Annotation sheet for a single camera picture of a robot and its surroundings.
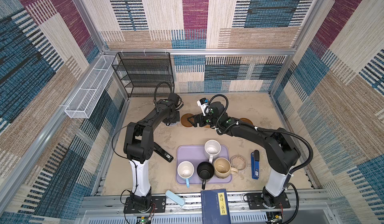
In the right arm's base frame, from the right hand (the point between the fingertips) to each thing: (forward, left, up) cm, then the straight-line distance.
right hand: (193, 119), depth 87 cm
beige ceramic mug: (-24, -15, -14) cm, 31 cm away
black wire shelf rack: (+40, +34, +5) cm, 53 cm away
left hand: (+6, +12, -7) cm, 16 cm away
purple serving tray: (-30, -11, -13) cm, 35 cm away
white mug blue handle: (-24, +5, -12) cm, 28 cm away
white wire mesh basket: (+11, +66, +4) cm, 67 cm away
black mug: (-25, -6, -14) cm, 30 cm away
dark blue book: (-42, -9, -14) cm, 45 cm away
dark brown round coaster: (+8, -37, -16) cm, 41 cm away
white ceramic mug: (-12, -11, -13) cm, 21 cm away
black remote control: (-13, +21, -11) cm, 27 cm away
